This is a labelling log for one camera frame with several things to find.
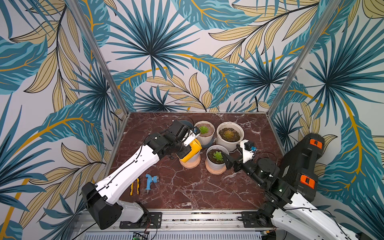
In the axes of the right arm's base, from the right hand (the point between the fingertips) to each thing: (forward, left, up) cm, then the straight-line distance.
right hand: (230, 149), depth 70 cm
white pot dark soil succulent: (+1, +5, -16) cm, 17 cm away
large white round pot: (+19, -6, -15) cm, 24 cm away
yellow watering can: (+3, +16, -3) cm, 16 cm away
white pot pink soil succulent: (+6, +17, -25) cm, 31 cm away
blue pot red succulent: (+28, +21, -14) cm, 38 cm away
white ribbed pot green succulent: (+23, +8, -14) cm, 28 cm away
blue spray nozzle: (-4, +39, -23) cm, 46 cm away
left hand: (+3, +22, -3) cm, 22 cm away
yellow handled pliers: (-8, +51, -25) cm, 57 cm away
